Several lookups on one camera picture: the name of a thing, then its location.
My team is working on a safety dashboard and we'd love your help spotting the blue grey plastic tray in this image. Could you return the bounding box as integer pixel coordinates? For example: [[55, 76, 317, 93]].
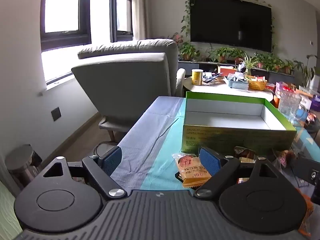
[[224, 74, 249, 90]]

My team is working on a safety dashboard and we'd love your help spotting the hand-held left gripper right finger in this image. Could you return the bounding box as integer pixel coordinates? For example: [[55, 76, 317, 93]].
[[194, 147, 285, 198]]

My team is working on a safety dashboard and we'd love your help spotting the black framed window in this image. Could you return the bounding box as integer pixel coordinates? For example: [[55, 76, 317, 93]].
[[40, 0, 137, 87]]

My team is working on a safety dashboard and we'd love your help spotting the tall leafy plant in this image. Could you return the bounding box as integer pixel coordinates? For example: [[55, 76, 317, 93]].
[[294, 55, 318, 88]]

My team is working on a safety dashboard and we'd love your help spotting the grey armchair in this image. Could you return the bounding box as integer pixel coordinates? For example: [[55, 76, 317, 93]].
[[71, 39, 186, 140]]

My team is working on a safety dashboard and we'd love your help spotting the dark television cabinet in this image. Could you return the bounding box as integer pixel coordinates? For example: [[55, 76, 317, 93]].
[[178, 59, 295, 80]]

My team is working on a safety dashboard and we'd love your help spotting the clear glass mug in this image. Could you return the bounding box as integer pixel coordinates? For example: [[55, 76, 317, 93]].
[[278, 90, 303, 124]]

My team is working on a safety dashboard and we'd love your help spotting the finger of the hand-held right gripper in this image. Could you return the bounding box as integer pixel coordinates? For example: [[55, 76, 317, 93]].
[[292, 156, 320, 187]]

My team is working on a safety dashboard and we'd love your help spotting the beige curtain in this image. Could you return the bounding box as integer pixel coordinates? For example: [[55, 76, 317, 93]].
[[131, 0, 150, 40]]

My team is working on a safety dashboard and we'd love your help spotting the orange woven basket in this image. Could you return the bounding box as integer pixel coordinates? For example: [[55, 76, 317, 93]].
[[247, 79, 267, 91]]

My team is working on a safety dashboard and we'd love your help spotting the spider plant in vase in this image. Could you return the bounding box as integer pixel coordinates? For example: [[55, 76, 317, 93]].
[[240, 55, 260, 77]]

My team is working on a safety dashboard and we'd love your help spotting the green ivy vine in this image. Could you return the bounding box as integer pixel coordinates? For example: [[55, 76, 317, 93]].
[[182, 0, 275, 45]]

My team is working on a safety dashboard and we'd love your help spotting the black wall television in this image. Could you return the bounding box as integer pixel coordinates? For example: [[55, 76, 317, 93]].
[[189, 0, 272, 53]]

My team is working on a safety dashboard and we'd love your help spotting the yellow can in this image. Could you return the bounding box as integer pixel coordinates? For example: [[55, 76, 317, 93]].
[[191, 69, 204, 85]]

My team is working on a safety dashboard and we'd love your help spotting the orange box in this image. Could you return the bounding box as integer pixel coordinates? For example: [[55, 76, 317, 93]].
[[217, 66, 237, 75]]

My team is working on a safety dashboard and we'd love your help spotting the black cable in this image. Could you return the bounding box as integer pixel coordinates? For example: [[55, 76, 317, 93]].
[[93, 141, 118, 155]]

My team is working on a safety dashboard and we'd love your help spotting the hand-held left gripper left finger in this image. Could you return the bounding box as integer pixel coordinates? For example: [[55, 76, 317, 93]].
[[37, 146, 127, 200]]

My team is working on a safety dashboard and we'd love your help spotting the large orange snack packet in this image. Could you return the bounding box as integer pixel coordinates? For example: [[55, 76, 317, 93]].
[[299, 187, 315, 238]]

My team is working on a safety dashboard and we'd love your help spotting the dark round bin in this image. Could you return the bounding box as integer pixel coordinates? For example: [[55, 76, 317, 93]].
[[5, 144, 42, 189]]

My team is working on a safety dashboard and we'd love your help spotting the round white table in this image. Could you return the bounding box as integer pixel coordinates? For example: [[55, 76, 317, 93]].
[[184, 76, 274, 103]]

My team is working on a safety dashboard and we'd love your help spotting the red flower plant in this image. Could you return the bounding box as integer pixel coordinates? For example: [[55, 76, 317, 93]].
[[170, 32, 184, 46]]

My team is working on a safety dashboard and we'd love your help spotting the orange pastry packet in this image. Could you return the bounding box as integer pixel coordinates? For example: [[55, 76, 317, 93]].
[[172, 152, 213, 188]]

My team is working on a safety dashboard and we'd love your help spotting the green potted plant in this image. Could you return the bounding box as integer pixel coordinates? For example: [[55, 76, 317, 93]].
[[179, 42, 200, 61], [255, 52, 295, 74], [210, 47, 247, 63]]

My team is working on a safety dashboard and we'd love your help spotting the clear packet brown pastry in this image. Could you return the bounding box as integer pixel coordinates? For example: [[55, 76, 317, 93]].
[[234, 146, 258, 160]]

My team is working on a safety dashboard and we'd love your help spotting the clear packet red snack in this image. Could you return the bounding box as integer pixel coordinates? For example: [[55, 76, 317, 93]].
[[272, 149, 298, 170]]

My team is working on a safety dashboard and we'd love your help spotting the white air purifier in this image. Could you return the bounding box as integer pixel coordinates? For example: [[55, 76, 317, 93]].
[[310, 75, 320, 93]]

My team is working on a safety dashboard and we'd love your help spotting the pile of boxes and bags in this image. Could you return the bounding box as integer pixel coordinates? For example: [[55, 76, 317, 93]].
[[274, 80, 320, 110]]

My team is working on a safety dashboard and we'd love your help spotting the dark wall socket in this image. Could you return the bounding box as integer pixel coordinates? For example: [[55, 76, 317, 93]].
[[51, 107, 62, 122]]

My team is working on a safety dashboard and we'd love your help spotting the green cardboard box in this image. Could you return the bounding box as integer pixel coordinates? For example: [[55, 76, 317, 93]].
[[182, 92, 297, 155]]

